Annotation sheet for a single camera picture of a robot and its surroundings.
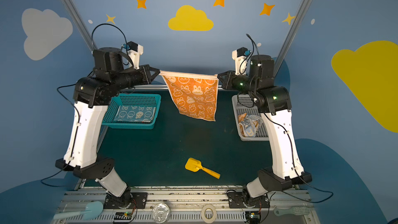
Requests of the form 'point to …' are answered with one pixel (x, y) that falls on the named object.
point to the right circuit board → (253, 216)
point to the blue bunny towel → (136, 113)
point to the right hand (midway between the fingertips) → (221, 73)
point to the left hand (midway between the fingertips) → (155, 68)
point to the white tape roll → (209, 221)
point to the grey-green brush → (296, 210)
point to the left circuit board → (123, 215)
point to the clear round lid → (161, 212)
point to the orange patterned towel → (195, 94)
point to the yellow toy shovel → (194, 165)
